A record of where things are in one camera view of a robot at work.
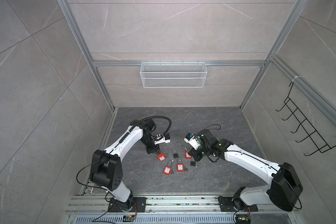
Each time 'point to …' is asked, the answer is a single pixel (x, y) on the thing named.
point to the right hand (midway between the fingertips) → (189, 151)
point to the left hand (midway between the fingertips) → (157, 148)
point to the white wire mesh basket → (173, 75)
